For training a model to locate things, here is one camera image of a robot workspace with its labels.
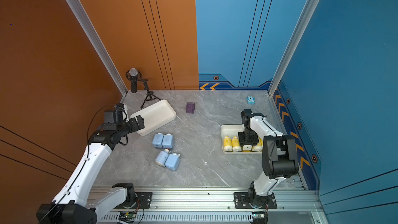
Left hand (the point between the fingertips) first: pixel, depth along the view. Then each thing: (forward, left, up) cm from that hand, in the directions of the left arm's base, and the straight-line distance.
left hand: (136, 119), depth 80 cm
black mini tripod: (+29, +3, -13) cm, 32 cm away
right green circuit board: (-40, -61, -20) cm, 75 cm away
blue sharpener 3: (-16, -14, -11) cm, 24 cm away
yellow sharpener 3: (-10, -59, -12) cm, 61 cm away
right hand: (-5, -60, -17) cm, 63 cm away
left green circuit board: (-40, 0, -23) cm, 46 cm away
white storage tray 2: (+8, -54, -23) cm, 59 cm away
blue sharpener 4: (-17, -20, -13) cm, 29 cm away
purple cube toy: (+21, -26, -15) cm, 37 cm away
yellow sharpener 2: (-9, -53, -12) cm, 55 cm away
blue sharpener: (-5, -9, -13) cm, 16 cm away
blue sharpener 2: (-7, -16, -12) cm, 21 cm away
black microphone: (+31, +9, +4) cm, 32 cm away
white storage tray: (+17, -1, -19) cm, 25 cm away
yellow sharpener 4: (-9, -63, -14) cm, 66 cm away
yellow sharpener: (-7, -49, -11) cm, 50 cm away
